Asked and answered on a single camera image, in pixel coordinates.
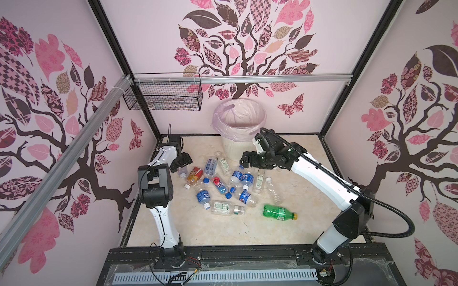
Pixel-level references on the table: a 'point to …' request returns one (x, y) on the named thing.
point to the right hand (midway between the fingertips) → (247, 160)
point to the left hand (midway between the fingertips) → (183, 165)
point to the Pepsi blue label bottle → (245, 197)
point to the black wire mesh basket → (165, 92)
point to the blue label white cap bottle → (247, 180)
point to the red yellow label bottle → (195, 174)
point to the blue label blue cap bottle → (237, 175)
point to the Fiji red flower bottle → (220, 186)
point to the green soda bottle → (278, 213)
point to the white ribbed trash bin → (234, 150)
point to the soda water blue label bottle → (210, 167)
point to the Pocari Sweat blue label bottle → (203, 195)
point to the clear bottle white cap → (277, 195)
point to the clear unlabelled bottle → (182, 171)
